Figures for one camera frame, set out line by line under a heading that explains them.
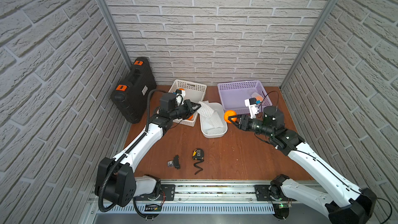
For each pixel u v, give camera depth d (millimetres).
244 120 610
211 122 947
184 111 684
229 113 691
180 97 649
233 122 670
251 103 640
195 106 747
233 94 1102
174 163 818
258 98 1083
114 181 387
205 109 758
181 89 1141
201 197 729
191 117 726
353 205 375
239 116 634
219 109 1008
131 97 814
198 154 832
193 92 1158
